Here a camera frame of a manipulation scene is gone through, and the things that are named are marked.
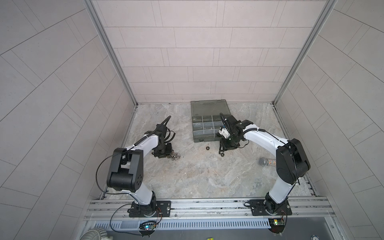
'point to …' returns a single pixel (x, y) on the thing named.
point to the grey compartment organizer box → (206, 119)
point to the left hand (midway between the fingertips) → (172, 151)
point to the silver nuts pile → (175, 156)
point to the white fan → (95, 233)
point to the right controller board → (277, 225)
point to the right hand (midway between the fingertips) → (221, 149)
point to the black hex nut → (207, 148)
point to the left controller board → (147, 228)
